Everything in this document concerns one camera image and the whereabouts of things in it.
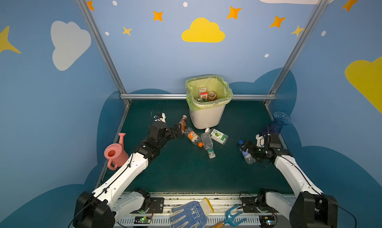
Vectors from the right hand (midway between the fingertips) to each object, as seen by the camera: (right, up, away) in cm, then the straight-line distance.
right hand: (247, 148), depth 86 cm
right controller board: (+4, -33, -15) cm, 36 cm away
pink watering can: (-74, -2, -6) cm, 75 cm away
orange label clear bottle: (-32, +4, +10) cm, 33 cm away
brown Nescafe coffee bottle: (-39, +14, +17) cm, 45 cm away
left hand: (-41, +14, -7) cm, 44 cm away
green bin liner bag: (-18, +42, +14) cm, 47 cm away
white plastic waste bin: (-23, +18, +14) cm, 32 cm away
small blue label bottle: (+1, -6, 0) cm, 6 cm away
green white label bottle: (-16, +6, +12) cm, 21 cm away
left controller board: (-57, -31, -16) cm, 67 cm away
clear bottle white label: (-23, +2, +9) cm, 24 cm away
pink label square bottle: (-25, +35, +15) cm, 46 cm away
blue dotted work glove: (-33, -29, -15) cm, 47 cm away
